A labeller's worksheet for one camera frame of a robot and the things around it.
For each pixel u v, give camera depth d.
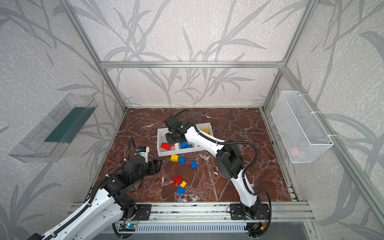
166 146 0.94
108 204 0.51
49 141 0.63
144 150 0.71
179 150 0.91
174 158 0.91
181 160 0.92
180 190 0.81
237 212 0.74
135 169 0.58
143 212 0.74
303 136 0.61
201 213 0.75
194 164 0.90
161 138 1.01
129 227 0.71
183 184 0.82
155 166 0.71
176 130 0.66
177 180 0.83
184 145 0.96
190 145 0.96
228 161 0.52
